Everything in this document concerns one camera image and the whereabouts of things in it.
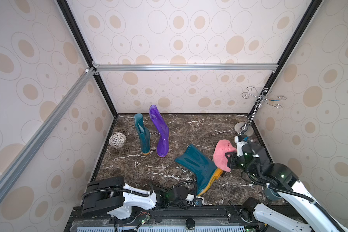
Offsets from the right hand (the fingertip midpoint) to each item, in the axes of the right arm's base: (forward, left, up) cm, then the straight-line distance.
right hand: (231, 152), depth 68 cm
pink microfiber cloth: (+2, +4, +1) cm, 5 cm away
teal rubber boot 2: (+1, +10, -21) cm, 24 cm away
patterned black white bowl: (+21, +70, -22) cm, 76 cm away
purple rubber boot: (+21, +37, -12) cm, 44 cm away
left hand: (-14, +14, -22) cm, 30 cm away
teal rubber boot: (+10, +44, 0) cm, 45 cm away
